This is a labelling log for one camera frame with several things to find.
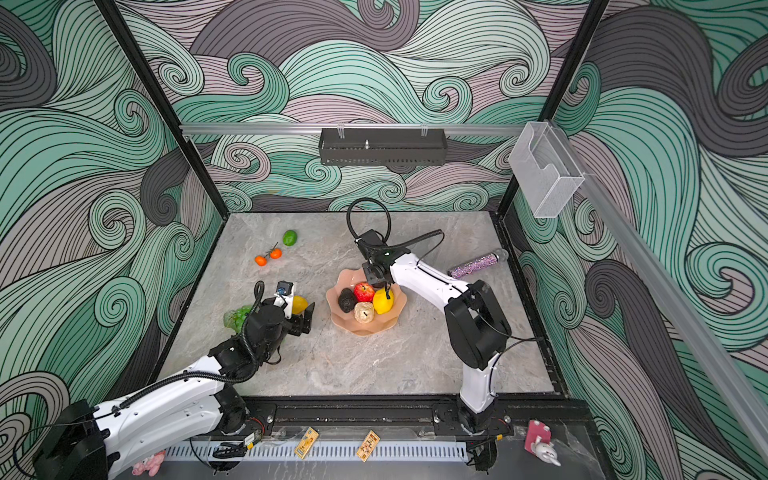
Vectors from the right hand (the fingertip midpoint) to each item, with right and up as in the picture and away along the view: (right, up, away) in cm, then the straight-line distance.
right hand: (380, 268), depth 91 cm
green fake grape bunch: (-44, -15, -3) cm, 47 cm away
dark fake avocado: (-10, -9, -4) cm, 14 cm away
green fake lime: (-34, +10, +17) cm, 39 cm away
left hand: (-23, -7, -9) cm, 26 cm away
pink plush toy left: (-51, -41, -27) cm, 71 cm away
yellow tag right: (-3, -39, -23) cm, 45 cm away
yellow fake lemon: (+1, -10, -3) cm, 11 cm away
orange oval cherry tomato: (-42, +2, +12) cm, 44 cm away
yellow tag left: (-18, -39, -22) cm, 48 cm away
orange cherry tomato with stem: (-38, +4, +14) cm, 41 cm away
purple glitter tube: (+39, +3, +10) cm, 40 cm away
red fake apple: (-5, -7, -1) cm, 9 cm away
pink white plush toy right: (+36, -37, -25) cm, 57 cm away
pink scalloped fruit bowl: (0, -16, -4) cm, 16 cm away
